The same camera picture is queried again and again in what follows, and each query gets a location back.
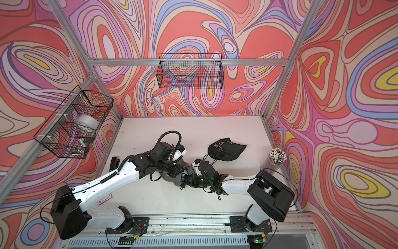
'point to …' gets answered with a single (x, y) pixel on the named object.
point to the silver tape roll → (88, 120)
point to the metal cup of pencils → (277, 156)
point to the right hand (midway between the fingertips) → (185, 186)
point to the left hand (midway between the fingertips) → (185, 170)
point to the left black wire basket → (71, 130)
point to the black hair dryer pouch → (225, 149)
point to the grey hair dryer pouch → (179, 180)
